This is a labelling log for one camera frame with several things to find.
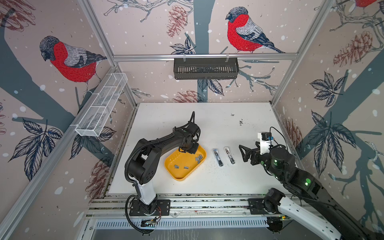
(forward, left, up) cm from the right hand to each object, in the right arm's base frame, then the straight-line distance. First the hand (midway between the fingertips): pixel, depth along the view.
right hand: (245, 146), depth 69 cm
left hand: (+8, +26, -20) cm, 34 cm away
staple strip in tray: (+4, +23, -23) cm, 33 cm away
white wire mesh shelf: (+18, +76, +9) cm, 78 cm away
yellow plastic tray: (-1, +35, -23) cm, 42 cm away
